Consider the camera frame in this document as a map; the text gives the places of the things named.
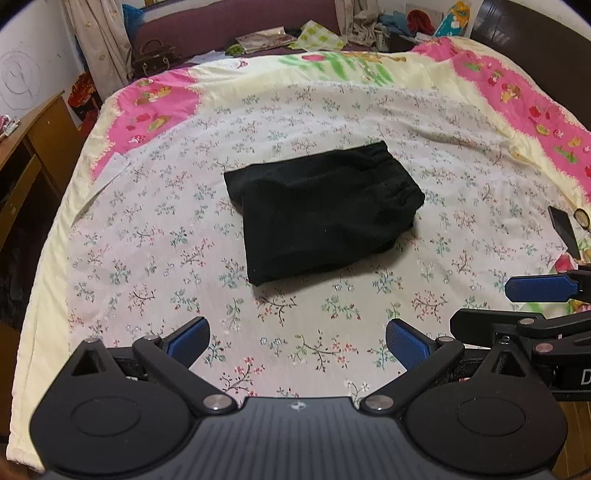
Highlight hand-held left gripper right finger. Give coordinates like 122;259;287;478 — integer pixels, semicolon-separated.
360;318;539;416

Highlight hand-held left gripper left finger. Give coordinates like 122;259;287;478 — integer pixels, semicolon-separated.
69;316;239;416

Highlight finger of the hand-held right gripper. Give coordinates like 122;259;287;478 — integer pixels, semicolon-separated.
450;305;591;354
504;270;591;304

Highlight black pants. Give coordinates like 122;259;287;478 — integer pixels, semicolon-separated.
224;141;426;287

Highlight black phone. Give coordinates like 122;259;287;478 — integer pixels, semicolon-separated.
548;206;581;260

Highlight floral printed bed sheet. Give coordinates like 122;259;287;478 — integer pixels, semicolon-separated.
7;37;591;468

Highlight wooden side cabinet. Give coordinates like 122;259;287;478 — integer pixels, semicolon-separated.
0;90;86;259

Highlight dark wooden board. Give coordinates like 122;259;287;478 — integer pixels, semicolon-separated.
471;0;591;126

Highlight red bag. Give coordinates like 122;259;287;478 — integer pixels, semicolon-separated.
69;71;103;121

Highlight brown handbag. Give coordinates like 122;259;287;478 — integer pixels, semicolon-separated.
131;39;184;79

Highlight white paper sheet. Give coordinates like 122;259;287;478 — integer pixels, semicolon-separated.
189;50;232;64

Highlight red cloth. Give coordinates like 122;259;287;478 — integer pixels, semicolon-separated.
409;9;435;36

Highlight blue cloth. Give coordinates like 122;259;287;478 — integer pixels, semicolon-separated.
379;11;412;36

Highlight glossy magazine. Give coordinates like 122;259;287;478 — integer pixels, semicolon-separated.
235;28;297;52

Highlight maroon bed headboard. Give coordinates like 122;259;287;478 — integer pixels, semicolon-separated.
124;0;343;71

